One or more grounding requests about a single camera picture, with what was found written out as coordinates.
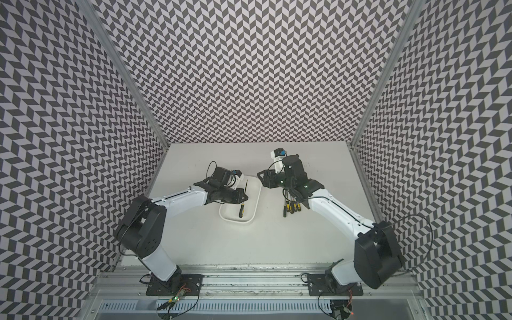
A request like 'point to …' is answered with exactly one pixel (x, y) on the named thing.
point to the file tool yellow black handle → (242, 206)
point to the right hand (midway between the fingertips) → (263, 177)
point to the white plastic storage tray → (251, 186)
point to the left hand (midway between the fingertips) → (247, 199)
